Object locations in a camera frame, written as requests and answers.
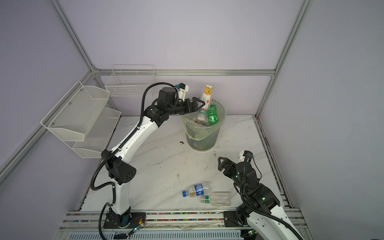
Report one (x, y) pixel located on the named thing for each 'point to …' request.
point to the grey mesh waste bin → (208, 143)
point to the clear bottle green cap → (218, 199)
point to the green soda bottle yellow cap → (212, 115)
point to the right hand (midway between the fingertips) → (221, 162)
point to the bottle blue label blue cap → (198, 190)
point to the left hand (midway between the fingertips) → (198, 106)
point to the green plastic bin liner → (195, 131)
